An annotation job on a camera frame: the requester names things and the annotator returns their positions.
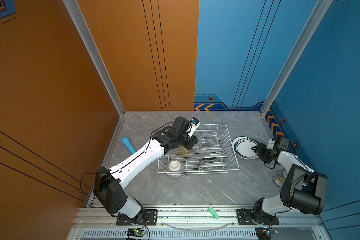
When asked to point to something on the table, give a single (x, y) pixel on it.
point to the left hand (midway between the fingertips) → (195, 137)
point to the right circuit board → (264, 233)
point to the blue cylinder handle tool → (126, 140)
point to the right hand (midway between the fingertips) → (254, 150)
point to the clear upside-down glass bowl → (174, 169)
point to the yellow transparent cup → (184, 151)
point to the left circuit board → (136, 232)
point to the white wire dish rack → (213, 152)
